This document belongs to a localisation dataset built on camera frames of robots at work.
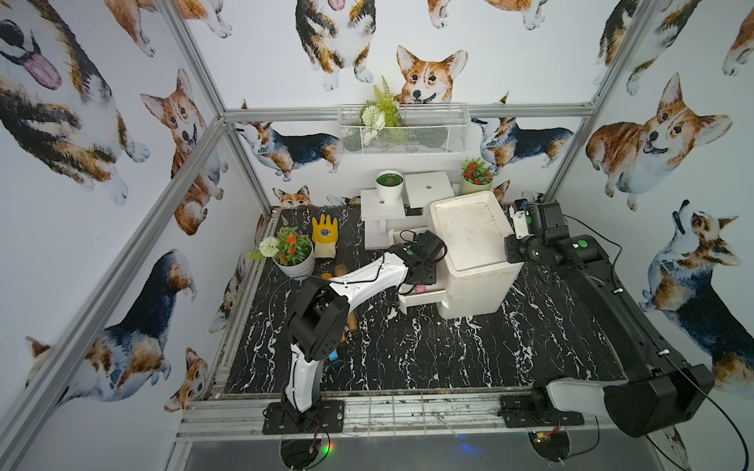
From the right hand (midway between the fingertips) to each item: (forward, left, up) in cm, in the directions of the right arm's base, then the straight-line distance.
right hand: (509, 241), depth 77 cm
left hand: (0, +20, -15) cm, 25 cm away
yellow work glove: (+21, +57, -23) cm, 65 cm away
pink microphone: (-5, +23, -15) cm, 28 cm away
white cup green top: (+27, +32, -3) cm, 42 cm away
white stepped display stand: (+25, +22, -4) cm, 34 cm away
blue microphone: (-22, +48, -23) cm, 57 cm away
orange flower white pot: (+5, +62, -11) cm, 64 cm away
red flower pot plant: (+27, +4, 0) cm, 27 cm away
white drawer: (-9, +22, -12) cm, 27 cm away
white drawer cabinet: (+6, +8, -2) cm, 11 cm away
